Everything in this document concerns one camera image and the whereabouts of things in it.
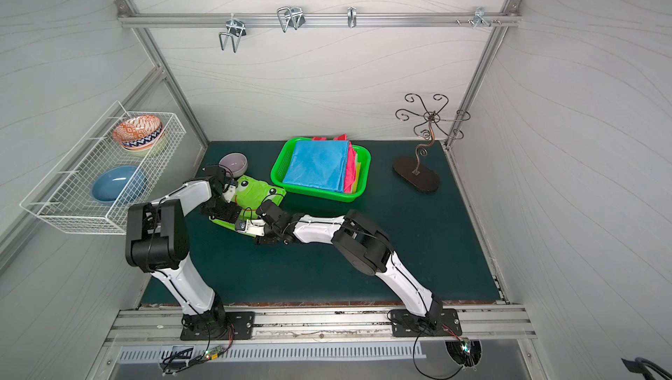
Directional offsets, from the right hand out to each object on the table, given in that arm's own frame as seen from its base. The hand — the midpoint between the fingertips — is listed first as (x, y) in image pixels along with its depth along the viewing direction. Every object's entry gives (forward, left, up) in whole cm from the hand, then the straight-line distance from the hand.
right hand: (256, 224), depth 91 cm
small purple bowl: (+27, +16, +2) cm, 31 cm away
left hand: (+4, +14, -1) cm, 14 cm away
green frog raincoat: (+14, +7, -1) cm, 15 cm away
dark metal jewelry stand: (+26, -66, -4) cm, 71 cm away
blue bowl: (-5, +27, +29) cm, 40 cm away
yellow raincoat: (+23, -36, +1) cm, 43 cm away
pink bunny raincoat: (+27, -33, +4) cm, 43 cm away
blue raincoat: (+24, -21, +6) cm, 33 cm away
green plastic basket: (+38, -10, +6) cm, 40 cm away
